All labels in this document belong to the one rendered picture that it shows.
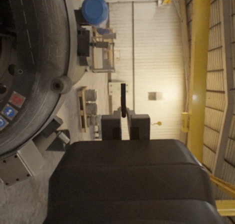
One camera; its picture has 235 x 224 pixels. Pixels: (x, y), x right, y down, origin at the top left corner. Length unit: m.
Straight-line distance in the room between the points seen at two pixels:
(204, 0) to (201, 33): 1.89
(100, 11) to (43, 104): 0.82
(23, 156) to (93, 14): 0.89
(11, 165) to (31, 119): 0.18
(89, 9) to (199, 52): 11.24
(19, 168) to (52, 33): 0.40
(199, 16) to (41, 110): 12.36
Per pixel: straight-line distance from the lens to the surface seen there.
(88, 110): 4.73
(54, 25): 0.45
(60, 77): 0.46
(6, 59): 0.63
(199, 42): 12.25
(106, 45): 0.54
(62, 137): 0.62
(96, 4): 1.18
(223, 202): 4.42
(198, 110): 12.27
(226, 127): 12.85
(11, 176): 0.64
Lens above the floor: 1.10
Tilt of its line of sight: 1 degrees down
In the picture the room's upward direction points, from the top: 89 degrees clockwise
